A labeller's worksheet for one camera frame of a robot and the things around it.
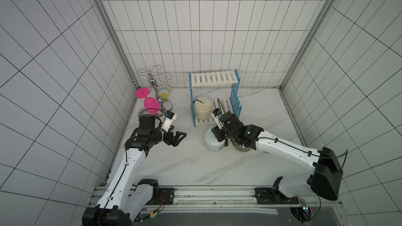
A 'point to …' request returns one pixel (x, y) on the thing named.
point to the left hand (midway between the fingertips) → (177, 133)
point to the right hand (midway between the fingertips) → (209, 130)
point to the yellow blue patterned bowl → (164, 91)
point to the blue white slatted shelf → (232, 104)
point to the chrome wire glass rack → (154, 78)
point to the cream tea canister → (202, 108)
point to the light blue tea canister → (211, 142)
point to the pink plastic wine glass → (151, 104)
